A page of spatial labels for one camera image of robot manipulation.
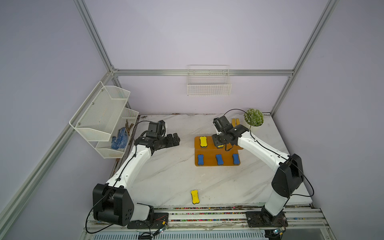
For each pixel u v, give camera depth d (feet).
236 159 3.11
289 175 1.49
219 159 3.06
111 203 1.31
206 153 3.16
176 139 2.45
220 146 2.74
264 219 2.12
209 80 3.12
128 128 3.08
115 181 1.39
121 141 2.84
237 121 3.75
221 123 2.17
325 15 2.31
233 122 3.76
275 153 1.61
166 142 2.41
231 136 1.95
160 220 2.40
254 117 3.23
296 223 2.45
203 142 2.83
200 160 3.07
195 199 2.60
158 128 2.12
